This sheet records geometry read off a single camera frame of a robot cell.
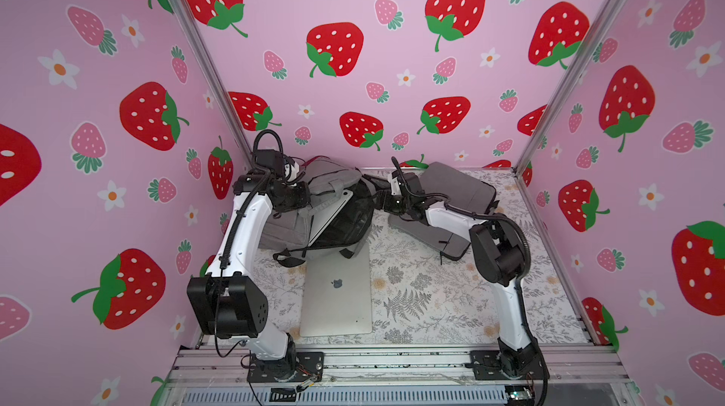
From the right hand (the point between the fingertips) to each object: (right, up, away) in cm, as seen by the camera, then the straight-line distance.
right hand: (367, 204), depth 96 cm
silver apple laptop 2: (-10, -29, -9) cm, 31 cm away
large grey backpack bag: (-23, -7, -15) cm, 28 cm away
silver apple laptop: (-15, -5, -1) cm, 16 cm away
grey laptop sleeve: (+39, +5, +18) cm, 43 cm away
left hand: (-17, +2, -13) cm, 21 cm away
